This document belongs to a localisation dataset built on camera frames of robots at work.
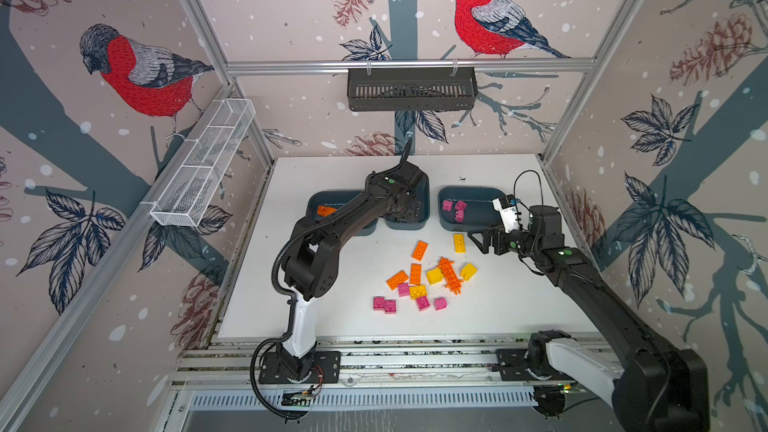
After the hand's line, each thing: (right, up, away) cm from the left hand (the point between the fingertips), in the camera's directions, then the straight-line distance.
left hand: (405, 214), depth 90 cm
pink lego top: (+20, +1, +13) cm, 24 cm away
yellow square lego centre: (+9, -19, -2) cm, 21 cm away
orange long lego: (+5, -12, +5) cm, 14 cm away
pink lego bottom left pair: (-5, -26, -7) cm, 27 cm away
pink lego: (+10, -25, -7) cm, 27 cm away
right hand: (+21, -4, -8) cm, 23 cm away
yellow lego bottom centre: (+4, -22, -4) cm, 23 cm away
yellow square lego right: (+19, -18, 0) cm, 27 cm away
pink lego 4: (+16, +2, +13) cm, 21 cm away
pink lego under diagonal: (0, -22, -4) cm, 22 cm away
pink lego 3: (+19, -2, +11) cm, 22 cm away
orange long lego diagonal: (-2, -20, -2) cm, 20 cm away
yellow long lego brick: (+18, -11, +7) cm, 22 cm away
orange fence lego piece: (+14, -18, -2) cm, 23 cm away
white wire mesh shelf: (-54, +6, -19) cm, 57 cm away
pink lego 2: (-8, -25, -7) cm, 27 cm away
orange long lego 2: (+3, -18, 0) cm, 18 cm away
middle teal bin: (+4, +9, -14) cm, 17 cm away
